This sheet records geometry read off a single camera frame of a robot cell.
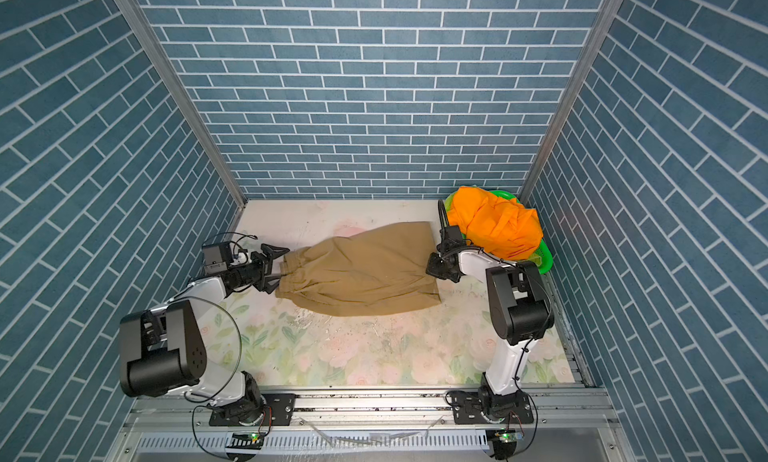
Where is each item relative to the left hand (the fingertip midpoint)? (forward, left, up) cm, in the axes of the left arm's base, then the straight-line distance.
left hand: (286, 259), depth 89 cm
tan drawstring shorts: (0, -26, -6) cm, 27 cm away
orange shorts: (+15, -67, -2) cm, 69 cm away
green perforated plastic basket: (+3, -81, -4) cm, 81 cm away
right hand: (+3, -44, -9) cm, 45 cm away
